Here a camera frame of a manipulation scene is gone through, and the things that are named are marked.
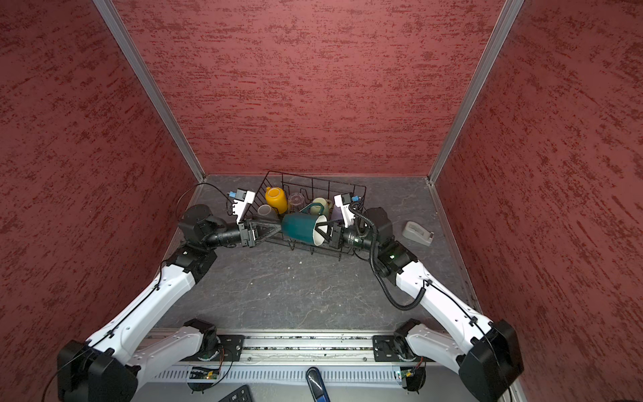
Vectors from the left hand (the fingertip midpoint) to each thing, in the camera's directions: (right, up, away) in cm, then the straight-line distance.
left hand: (278, 231), depth 66 cm
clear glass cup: (0, +8, +34) cm, 35 cm away
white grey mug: (-10, +3, +26) cm, 28 cm away
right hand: (+9, -1, +4) cm, 10 cm away
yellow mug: (-7, +9, +32) cm, 34 cm away
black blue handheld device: (+10, -41, -1) cm, 42 cm away
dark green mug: (+6, +1, +1) cm, 6 cm away
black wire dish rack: (+6, +13, +42) cm, 45 cm away
